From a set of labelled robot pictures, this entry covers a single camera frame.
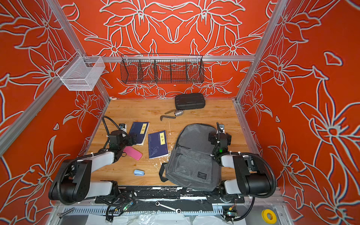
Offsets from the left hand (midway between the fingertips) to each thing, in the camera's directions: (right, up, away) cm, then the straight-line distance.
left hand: (128, 133), depth 92 cm
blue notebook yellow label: (+20, -7, -1) cm, 21 cm away
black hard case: (+43, +24, +19) cm, 52 cm away
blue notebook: (+7, +2, +6) cm, 9 cm away
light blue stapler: (+11, -21, -13) cm, 27 cm away
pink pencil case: (+4, -12, -4) cm, 13 cm away
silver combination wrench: (+33, -35, -24) cm, 54 cm away
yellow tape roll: (+76, -36, -26) cm, 88 cm away
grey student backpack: (+41, -17, -11) cm, 45 cm away
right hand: (+61, +2, -1) cm, 61 cm away
